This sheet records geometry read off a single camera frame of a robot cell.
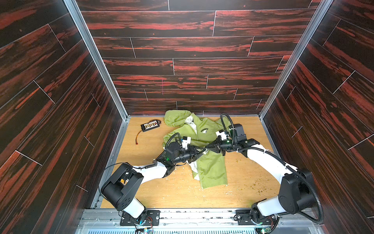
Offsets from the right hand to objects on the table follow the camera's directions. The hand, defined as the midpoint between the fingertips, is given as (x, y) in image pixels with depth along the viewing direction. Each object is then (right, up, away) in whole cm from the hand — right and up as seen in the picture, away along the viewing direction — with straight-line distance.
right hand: (206, 145), depth 81 cm
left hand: (-1, -3, -5) cm, 5 cm away
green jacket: (+3, -15, +9) cm, 18 cm away
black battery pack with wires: (-38, +13, +31) cm, 51 cm away
